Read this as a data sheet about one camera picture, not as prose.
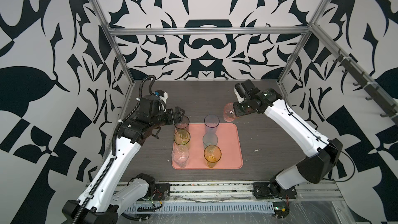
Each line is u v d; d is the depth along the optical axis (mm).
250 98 563
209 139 858
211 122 895
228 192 758
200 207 713
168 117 625
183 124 832
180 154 830
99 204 368
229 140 896
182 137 849
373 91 558
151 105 510
